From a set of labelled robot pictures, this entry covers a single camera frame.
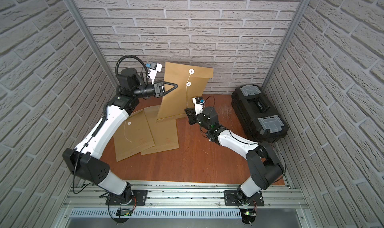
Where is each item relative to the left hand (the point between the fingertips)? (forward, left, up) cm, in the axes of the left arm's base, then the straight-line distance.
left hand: (179, 85), depth 64 cm
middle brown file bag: (+2, +13, -43) cm, 45 cm away
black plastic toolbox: (+4, -44, -26) cm, 51 cm away
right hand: (+3, -3, -20) cm, 21 cm away
